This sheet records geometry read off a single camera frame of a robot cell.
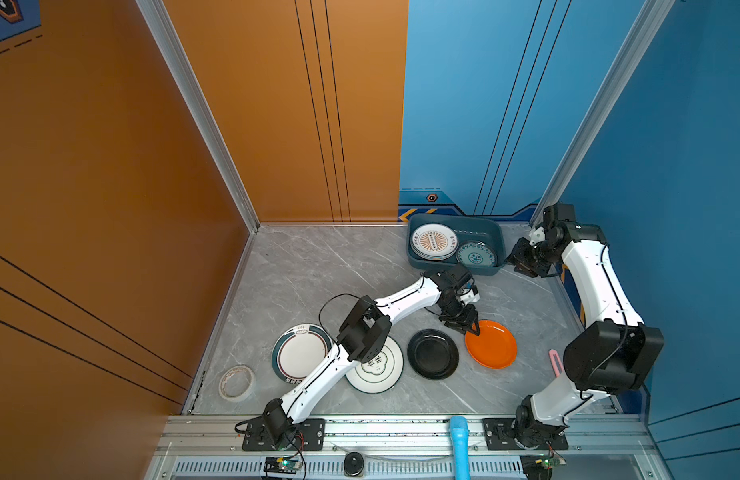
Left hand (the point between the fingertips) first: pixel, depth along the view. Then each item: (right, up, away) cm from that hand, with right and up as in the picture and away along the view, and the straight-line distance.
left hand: (476, 331), depth 89 cm
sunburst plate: (-8, +27, +23) cm, 37 cm away
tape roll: (-68, -12, -7) cm, 70 cm away
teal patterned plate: (+7, +23, +20) cm, 31 cm away
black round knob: (-34, -21, -27) cm, 48 cm away
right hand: (+7, +21, -5) cm, 23 cm away
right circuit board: (+11, -25, -19) cm, 34 cm away
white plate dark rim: (-53, -5, -2) cm, 53 cm away
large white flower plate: (-29, -10, -6) cm, 31 cm away
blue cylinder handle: (-10, -23, -18) cm, 31 cm away
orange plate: (+5, -4, -2) cm, 7 cm away
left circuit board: (-51, -27, -18) cm, 60 cm away
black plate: (-13, -7, 0) cm, 15 cm away
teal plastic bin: (+5, +33, +27) cm, 43 cm away
